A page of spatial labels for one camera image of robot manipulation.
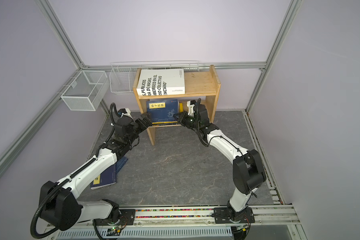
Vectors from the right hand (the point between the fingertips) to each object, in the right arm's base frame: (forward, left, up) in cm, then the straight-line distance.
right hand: (172, 116), depth 81 cm
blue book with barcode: (+5, +6, 0) cm, 7 cm away
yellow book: (+9, -4, -3) cm, 11 cm away
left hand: (-2, +13, +1) cm, 14 cm away
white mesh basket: (+23, +58, 0) cm, 63 cm away
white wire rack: (+31, +34, +9) cm, 46 cm away
